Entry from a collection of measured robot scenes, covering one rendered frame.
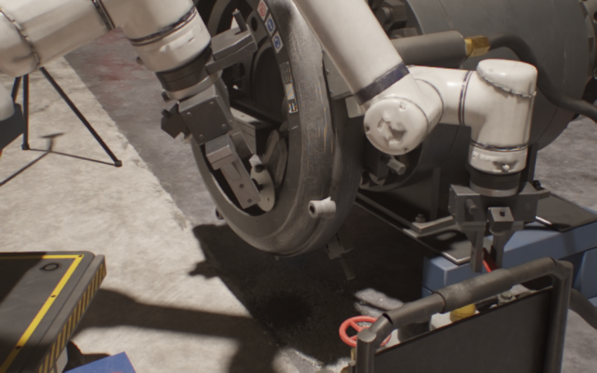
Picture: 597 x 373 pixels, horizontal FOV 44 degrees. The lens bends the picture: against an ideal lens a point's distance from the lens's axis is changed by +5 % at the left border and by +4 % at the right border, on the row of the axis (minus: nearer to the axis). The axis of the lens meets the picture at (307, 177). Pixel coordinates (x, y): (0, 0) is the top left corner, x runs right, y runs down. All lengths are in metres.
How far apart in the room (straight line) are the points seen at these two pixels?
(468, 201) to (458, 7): 0.69
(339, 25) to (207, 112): 0.26
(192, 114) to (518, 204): 0.59
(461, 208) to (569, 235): 0.83
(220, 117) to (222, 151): 0.04
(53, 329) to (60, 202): 1.39
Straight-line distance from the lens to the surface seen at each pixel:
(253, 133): 1.56
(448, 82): 1.14
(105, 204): 2.71
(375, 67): 1.01
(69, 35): 0.83
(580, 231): 2.01
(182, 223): 2.50
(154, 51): 0.85
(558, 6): 1.96
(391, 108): 1.00
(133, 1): 0.83
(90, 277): 1.57
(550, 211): 2.03
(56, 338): 1.41
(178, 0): 0.85
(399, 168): 1.39
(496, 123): 1.13
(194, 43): 0.85
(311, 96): 1.38
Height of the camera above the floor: 1.07
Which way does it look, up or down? 22 degrees down
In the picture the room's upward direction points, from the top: straight up
